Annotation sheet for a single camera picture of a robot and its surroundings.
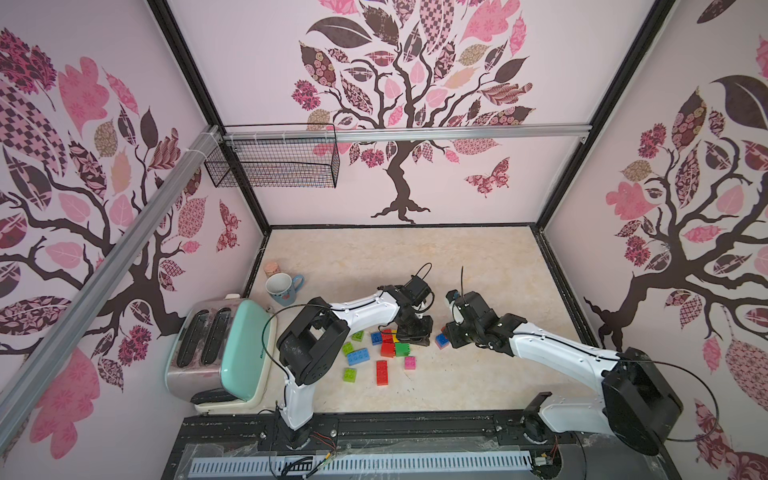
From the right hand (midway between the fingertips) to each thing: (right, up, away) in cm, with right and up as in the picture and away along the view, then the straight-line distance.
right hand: (447, 327), depth 86 cm
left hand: (-6, -5, -2) cm, 8 cm away
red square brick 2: (-18, -6, -1) cm, 19 cm away
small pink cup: (-56, +17, +8) cm, 59 cm away
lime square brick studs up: (-30, -7, +1) cm, 31 cm away
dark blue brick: (-21, -4, +2) cm, 22 cm away
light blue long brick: (-27, -9, -1) cm, 28 cm away
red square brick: (-18, -3, +1) cm, 18 cm away
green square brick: (-13, -6, -2) cm, 15 cm away
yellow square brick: (-16, -2, -4) cm, 17 cm away
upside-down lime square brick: (-27, -3, +3) cm, 27 cm away
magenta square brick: (-12, -10, -2) cm, 15 cm away
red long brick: (-19, -12, -4) cm, 23 cm away
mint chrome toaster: (-58, -2, -17) cm, 60 cm away
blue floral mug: (-50, +11, +3) cm, 52 cm away
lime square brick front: (-28, -12, -5) cm, 31 cm away
